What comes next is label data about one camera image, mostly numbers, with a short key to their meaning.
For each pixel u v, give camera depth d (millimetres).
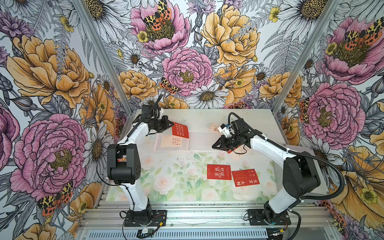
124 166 495
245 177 875
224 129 833
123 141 534
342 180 410
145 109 761
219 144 819
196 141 1033
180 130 954
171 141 1024
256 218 739
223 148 778
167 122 852
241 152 751
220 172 894
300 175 464
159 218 733
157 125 807
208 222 744
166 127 844
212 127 1122
